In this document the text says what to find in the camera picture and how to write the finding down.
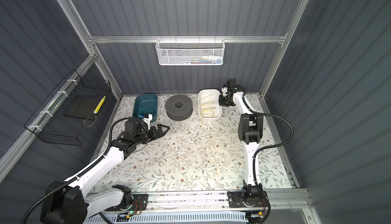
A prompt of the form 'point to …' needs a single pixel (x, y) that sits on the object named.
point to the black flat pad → (82, 106)
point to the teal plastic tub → (145, 104)
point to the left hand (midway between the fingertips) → (164, 129)
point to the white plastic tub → (218, 110)
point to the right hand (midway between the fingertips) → (222, 103)
